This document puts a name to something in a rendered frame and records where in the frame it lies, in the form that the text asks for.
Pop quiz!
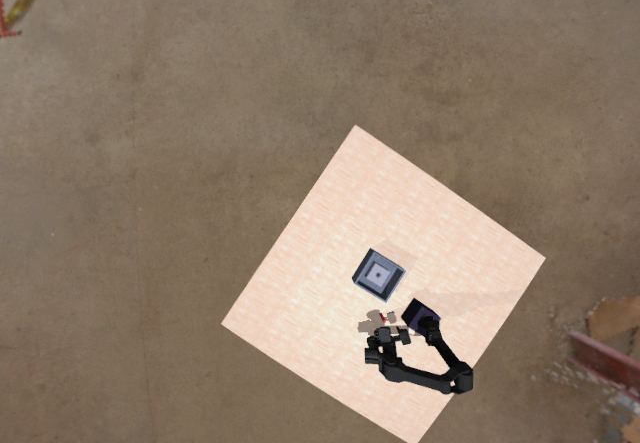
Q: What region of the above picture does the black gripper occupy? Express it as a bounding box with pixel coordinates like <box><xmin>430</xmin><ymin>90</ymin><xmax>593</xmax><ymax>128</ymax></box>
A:
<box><xmin>367</xmin><ymin>326</ymin><xmax>411</xmax><ymax>350</ymax></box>

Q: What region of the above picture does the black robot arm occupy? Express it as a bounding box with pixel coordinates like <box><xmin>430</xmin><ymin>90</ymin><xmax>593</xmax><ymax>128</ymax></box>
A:
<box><xmin>364</xmin><ymin>314</ymin><xmax>474</xmax><ymax>395</ymax></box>

